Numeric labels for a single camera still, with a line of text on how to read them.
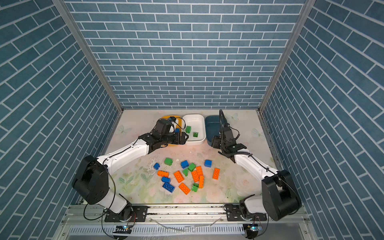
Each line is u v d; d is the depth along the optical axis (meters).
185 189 0.82
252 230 0.71
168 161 0.92
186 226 0.71
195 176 0.86
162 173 0.85
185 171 0.87
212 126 1.08
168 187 0.82
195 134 1.03
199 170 0.88
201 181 0.83
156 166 0.89
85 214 0.45
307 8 0.72
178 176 0.85
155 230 0.77
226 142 0.67
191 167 0.89
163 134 0.67
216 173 0.87
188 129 1.05
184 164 0.90
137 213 0.73
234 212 0.74
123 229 0.72
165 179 0.84
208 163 0.90
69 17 0.74
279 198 0.42
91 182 0.43
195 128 1.07
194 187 0.81
